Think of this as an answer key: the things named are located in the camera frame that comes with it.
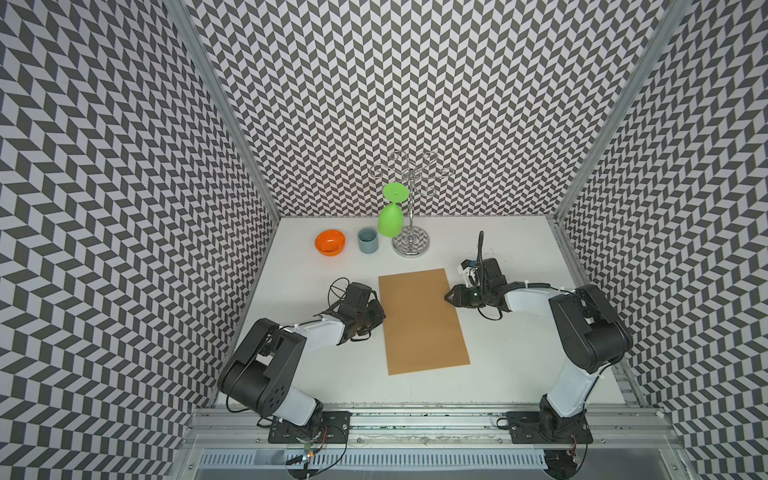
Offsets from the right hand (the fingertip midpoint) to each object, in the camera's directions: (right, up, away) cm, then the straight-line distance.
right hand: (450, 301), depth 95 cm
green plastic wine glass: (-19, +27, -8) cm, 34 cm away
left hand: (-20, -4, -4) cm, 21 cm away
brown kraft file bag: (-9, -8, -5) cm, 13 cm away
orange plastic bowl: (-41, +19, +10) cm, 46 cm away
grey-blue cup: (-28, +20, +11) cm, 36 cm away
